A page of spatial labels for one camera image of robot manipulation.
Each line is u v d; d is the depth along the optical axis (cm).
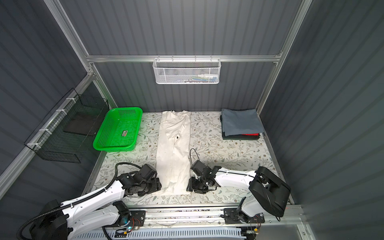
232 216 74
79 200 46
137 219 73
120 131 109
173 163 91
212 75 91
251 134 102
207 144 102
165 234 77
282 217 43
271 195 44
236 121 105
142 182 64
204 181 65
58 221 41
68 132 73
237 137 102
